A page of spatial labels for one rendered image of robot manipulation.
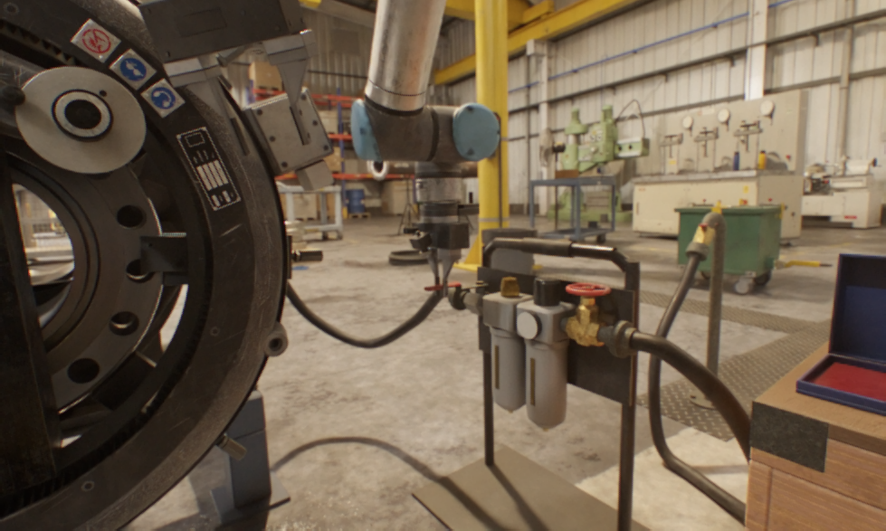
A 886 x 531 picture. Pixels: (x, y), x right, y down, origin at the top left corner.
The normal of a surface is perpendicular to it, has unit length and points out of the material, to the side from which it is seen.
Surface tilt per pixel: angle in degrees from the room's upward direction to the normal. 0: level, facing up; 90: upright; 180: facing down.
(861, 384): 0
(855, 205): 90
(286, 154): 90
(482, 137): 90
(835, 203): 90
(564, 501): 0
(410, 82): 129
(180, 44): 114
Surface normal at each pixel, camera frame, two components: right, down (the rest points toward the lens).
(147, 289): 0.61, 0.08
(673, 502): -0.03, -0.99
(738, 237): -0.76, 0.11
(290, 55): -0.08, 0.52
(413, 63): 0.36, 0.70
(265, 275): 0.80, 0.08
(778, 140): -0.94, 0.07
